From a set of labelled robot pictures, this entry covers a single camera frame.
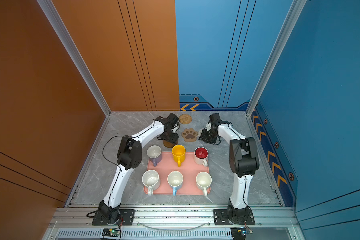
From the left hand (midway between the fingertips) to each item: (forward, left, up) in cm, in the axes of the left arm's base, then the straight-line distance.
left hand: (173, 139), depth 102 cm
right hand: (-2, -19, +4) cm, 19 cm away
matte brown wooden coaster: (-6, +2, +2) cm, 7 cm away
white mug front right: (-28, -19, 0) cm, 34 cm away
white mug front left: (-28, +11, 0) cm, 30 cm away
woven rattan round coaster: (+20, -8, -1) cm, 21 cm away
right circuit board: (-52, -34, -2) cm, 63 cm away
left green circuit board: (-53, +27, -3) cm, 59 cm away
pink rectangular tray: (-21, -11, -1) cm, 24 cm away
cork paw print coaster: (+4, -12, -1) cm, 12 cm away
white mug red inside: (-14, -18, +2) cm, 23 cm away
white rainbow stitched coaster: (+7, -19, -1) cm, 20 cm away
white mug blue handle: (-28, -3, 0) cm, 28 cm away
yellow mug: (-11, -4, +2) cm, 12 cm away
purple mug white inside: (-12, +11, +2) cm, 17 cm away
